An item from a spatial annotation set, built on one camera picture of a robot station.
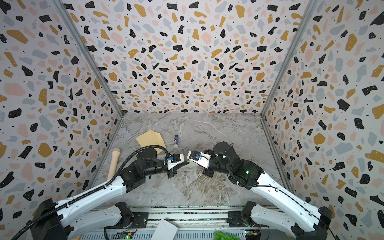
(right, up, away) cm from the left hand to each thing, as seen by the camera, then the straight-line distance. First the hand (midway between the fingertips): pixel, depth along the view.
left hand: (187, 159), depth 69 cm
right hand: (+3, +2, -4) cm, 5 cm away
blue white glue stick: (-11, +5, +34) cm, 36 cm away
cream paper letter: (+2, -3, +2) cm, 4 cm away
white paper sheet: (-10, -32, -1) cm, 34 cm away
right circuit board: (+30, -37, +3) cm, 48 cm away
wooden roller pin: (-48, -2, +27) cm, 55 cm away
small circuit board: (-30, -36, +2) cm, 46 cm away
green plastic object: (+15, -33, -2) cm, 37 cm away
